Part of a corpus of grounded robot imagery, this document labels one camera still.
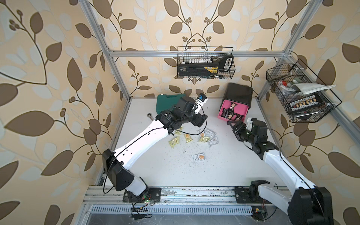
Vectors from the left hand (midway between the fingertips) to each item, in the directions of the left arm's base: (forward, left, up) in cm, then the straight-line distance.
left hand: (202, 112), depth 71 cm
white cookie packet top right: (+5, -9, -29) cm, 30 cm away
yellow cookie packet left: (-2, +16, -30) cm, 34 cm away
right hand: (+2, -18, -14) cm, 23 cm away
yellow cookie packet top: (+10, +12, -31) cm, 35 cm away
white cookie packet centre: (-12, 0, -30) cm, 32 cm away
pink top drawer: (+17, -29, -17) cm, 38 cm away
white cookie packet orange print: (+4, -3, -29) cm, 30 cm away
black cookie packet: (+20, -24, -15) cm, 35 cm away
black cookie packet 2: (+14, -18, -18) cm, 29 cm away
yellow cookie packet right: (0, -5, -29) cm, 29 cm away
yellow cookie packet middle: (+2, +6, -31) cm, 31 cm away
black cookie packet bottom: (+11, -27, -18) cm, 34 cm away
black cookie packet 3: (+14, -22, -18) cm, 32 cm away
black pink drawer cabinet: (+21, -27, -14) cm, 37 cm away
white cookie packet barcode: (-1, -11, -30) cm, 32 cm away
